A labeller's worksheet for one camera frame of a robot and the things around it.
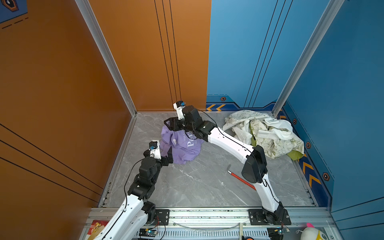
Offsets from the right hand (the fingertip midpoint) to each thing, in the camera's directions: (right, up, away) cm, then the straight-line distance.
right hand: (167, 121), depth 79 cm
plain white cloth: (+65, -5, +9) cm, 66 cm away
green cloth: (+80, -22, +17) cm, 84 cm away
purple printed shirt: (+9, -16, +13) cm, 22 cm away
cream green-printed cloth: (+63, -16, +10) cm, 66 cm away
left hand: (-2, -13, -1) cm, 13 cm away
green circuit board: (-7, -53, -9) cm, 55 cm away
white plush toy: (+66, -49, -15) cm, 83 cm away
